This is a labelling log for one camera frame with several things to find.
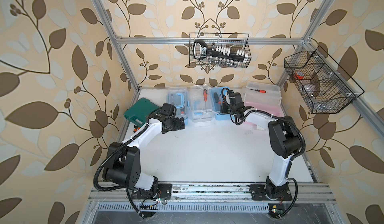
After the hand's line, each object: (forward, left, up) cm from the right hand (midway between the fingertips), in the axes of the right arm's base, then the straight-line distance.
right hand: (221, 106), depth 99 cm
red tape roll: (0, -40, +25) cm, 47 cm away
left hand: (-14, +29, +2) cm, 33 cm away
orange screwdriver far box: (+12, +11, +2) cm, 16 cm away
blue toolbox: (+6, +29, +5) cm, 30 cm away
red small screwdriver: (+10, -27, +4) cm, 29 cm away
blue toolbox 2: (+7, +17, -6) cm, 19 cm away
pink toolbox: (+7, -31, 0) cm, 32 cm away
